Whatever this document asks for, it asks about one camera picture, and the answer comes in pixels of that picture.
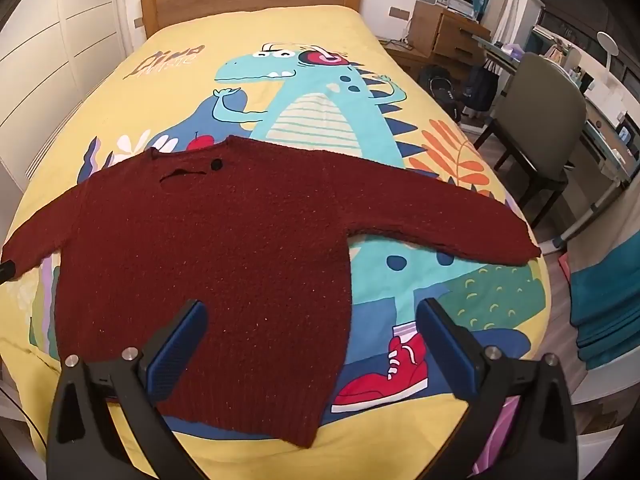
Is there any white desk lamp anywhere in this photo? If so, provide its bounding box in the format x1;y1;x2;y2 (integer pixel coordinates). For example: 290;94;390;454
595;31;621;86

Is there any dark red knit sweater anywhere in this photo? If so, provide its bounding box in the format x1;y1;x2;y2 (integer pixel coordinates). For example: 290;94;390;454
2;135;543;448

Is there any yellow dinosaur printed blanket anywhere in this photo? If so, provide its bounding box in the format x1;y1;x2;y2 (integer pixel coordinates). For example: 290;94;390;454
0;5;553;480

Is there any dark blue bag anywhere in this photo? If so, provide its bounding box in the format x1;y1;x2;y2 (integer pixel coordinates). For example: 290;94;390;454
462;60;506;116

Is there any wooden drawer cabinet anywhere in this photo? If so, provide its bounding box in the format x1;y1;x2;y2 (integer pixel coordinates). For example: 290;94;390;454
409;0;493;66

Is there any teal folded cloth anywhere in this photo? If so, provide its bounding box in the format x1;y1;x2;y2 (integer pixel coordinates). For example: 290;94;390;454
570;245;640;371

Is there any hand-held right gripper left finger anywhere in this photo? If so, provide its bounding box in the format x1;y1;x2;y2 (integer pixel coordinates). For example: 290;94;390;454
46;300;208;480

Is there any grey green chair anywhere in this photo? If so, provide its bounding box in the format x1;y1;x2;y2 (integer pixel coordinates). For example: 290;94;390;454
472;52;587;228

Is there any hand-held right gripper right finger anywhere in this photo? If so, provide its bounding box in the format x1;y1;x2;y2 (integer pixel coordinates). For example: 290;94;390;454
416;298;583;480

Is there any black backpack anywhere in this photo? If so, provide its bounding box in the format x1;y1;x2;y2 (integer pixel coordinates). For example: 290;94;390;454
419;65;463;121

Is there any study desk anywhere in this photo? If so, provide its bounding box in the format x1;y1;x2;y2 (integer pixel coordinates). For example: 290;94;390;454
542;35;640;256

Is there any low wooden nightstand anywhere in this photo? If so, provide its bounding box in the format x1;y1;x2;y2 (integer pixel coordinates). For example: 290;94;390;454
377;37;441;81

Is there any white wardrobe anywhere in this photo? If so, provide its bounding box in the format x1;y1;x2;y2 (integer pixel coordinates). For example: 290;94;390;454
0;0;146;186

